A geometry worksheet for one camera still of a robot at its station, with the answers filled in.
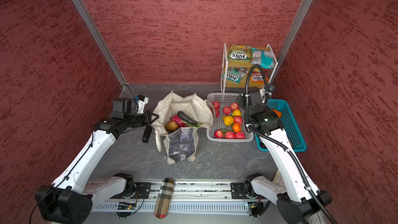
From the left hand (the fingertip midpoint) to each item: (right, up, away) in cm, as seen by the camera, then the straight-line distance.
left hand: (158, 120), depth 77 cm
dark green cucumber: (+13, 0, +11) cm, 17 cm away
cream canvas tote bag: (+12, -11, -3) cm, 17 cm away
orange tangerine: (+44, -7, +15) cm, 47 cm away
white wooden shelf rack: (+38, +21, +20) cm, 47 cm away
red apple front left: (+32, -10, +13) cm, 36 cm away
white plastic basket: (+36, +9, +30) cm, 48 cm away
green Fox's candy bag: (+44, +27, +24) cm, 57 cm away
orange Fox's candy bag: (+59, +26, +25) cm, 70 cm away
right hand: (+44, +10, -6) cm, 45 cm away
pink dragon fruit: (+10, -4, +13) cm, 17 cm away
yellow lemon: (+39, -3, +16) cm, 42 cm away
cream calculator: (+61, -30, -1) cm, 68 cm away
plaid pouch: (+5, -36, -7) cm, 37 cm away
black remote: (-11, -11, +15) cm, 22 cm away
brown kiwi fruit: (+5, -5, +9) cm, 11 cm away
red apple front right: (+45, -11, +11) cm, 47 cm away
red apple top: (+44, +6, +26) cm, 51 cm away
